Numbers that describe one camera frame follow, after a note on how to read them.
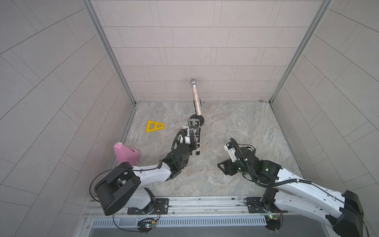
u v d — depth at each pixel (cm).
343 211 40
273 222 68
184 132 66
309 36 81
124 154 74
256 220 68
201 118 105
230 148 67
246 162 55
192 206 72
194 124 99
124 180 46
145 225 65
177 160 61
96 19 74
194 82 87
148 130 99
